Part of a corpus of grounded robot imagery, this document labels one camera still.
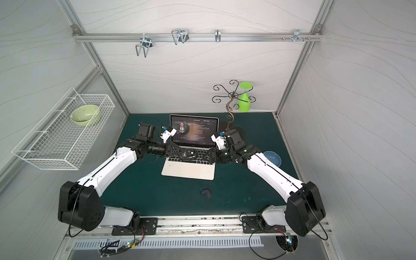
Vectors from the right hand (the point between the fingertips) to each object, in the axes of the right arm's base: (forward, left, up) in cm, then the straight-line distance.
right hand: (206, 157), depth 77 cm
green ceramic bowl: (+10, +57, +17) cm, 60 cm away
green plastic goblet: (+27, -19, +13) cm, 36 cm away
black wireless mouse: (+1, +8, +2) cm, 9 cm away
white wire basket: (-1, +61, +15) cm, 63 cm away
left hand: (+1, +11, +3) cm, 12 cm away
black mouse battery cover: (-10, -1, -18) cm, 20 cm away
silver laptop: (+22, +9, -8) cm, 25 cm away
